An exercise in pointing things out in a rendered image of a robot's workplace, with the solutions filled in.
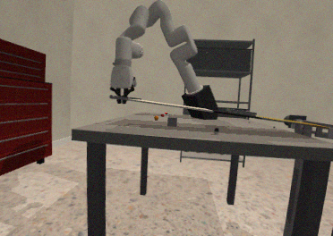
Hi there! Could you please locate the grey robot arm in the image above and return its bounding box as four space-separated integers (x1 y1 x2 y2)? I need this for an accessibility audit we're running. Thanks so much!
113 0 203 95

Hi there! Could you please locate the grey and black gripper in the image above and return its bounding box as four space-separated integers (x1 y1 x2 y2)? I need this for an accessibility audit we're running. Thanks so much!
110 65 135 104

